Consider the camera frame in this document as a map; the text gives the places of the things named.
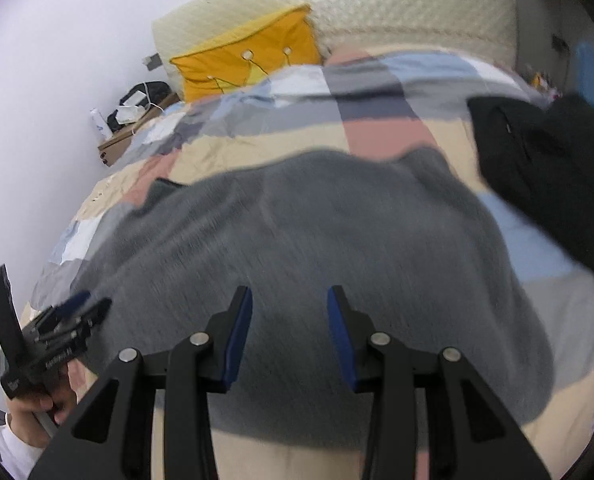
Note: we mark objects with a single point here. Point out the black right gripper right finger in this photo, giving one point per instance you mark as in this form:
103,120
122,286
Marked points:
437,396

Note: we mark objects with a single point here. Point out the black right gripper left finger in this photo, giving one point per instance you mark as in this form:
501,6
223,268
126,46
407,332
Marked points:
109,433

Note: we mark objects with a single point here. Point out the grey fleece jacket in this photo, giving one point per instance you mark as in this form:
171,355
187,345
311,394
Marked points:
410,245

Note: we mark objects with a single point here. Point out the white left sleeve forearm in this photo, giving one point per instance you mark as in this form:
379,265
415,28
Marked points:
16,456

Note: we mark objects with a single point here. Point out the person's left hand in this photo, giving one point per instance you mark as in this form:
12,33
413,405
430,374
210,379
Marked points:
60,400

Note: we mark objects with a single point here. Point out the brown wooden nightstand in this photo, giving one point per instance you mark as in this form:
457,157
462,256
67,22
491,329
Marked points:
111,150

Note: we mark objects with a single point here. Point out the white bottle on nightstand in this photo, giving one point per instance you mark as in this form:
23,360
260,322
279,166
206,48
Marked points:
104,132

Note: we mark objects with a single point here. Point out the white box on nightstand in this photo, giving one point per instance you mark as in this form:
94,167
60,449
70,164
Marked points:
128,114

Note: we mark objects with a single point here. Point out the black bag on nightstand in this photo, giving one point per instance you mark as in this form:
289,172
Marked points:
147,94

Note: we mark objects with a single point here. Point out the black garment on bed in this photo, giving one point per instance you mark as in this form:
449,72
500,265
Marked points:
541,161

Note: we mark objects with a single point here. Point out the patchwork colour-block duvet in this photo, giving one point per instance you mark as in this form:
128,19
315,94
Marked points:
377,104

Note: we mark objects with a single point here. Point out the orange crown pillow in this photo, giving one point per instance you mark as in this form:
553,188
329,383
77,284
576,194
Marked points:
247,54

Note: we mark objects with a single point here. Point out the cream quilted headboard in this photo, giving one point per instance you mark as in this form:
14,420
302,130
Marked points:
484,28

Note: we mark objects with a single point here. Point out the grey wall socket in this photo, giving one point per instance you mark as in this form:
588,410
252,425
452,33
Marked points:
152,62

